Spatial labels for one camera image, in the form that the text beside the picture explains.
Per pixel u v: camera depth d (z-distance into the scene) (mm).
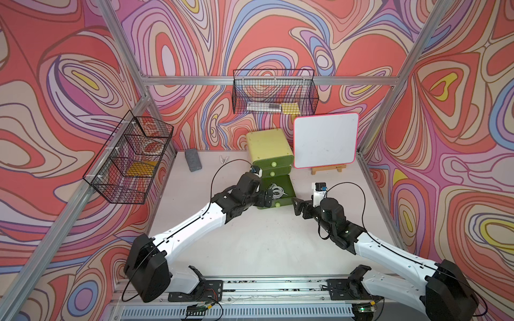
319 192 693
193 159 1134
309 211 719
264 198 703
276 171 962
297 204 746
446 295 397
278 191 988
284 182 1042
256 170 700
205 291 728
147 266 396
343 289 728
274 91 959
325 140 1044
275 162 889
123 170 737
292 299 725
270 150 916
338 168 1078
